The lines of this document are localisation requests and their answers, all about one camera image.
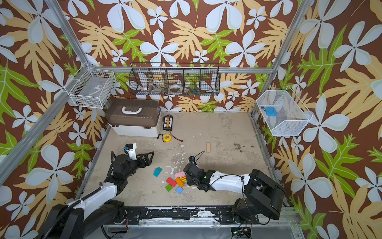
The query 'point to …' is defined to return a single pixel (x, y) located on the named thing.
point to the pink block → (179, 175)
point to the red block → (171, 181)
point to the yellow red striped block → (183, 178)
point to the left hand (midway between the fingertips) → (147, 151)
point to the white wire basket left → (91, 86)
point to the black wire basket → (174, 78)
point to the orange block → (179, 181)
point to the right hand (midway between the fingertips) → (188, 175)
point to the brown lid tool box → (141, 113)
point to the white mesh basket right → (284, 114)
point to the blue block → (179, 189)
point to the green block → (168, 187)
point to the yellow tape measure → (167, 138)
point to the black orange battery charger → (167, 120)
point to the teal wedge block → (157, 172)
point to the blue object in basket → (271, 111)
